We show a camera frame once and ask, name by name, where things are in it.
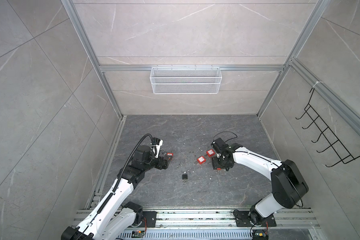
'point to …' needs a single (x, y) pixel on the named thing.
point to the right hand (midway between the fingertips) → (217, 163)
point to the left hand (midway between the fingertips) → (164, 151)
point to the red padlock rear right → (210, 152)
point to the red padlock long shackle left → (170, 154)
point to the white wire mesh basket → (186, 80)
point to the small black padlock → (184, 176)
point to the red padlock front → (219, 168)
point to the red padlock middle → (201, 160)
